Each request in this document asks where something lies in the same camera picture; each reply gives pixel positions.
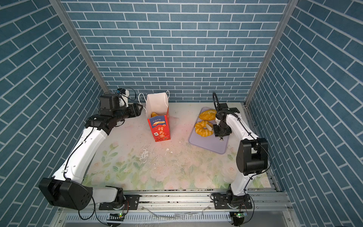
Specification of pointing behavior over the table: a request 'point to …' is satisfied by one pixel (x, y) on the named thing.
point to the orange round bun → (153, 114)
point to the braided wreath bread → (200, 127)
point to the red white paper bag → (156, 105)
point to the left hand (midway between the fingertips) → (139, 106)
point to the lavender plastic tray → (211, 143)
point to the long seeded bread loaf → (209, 115)
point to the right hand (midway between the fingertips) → (218, 133)
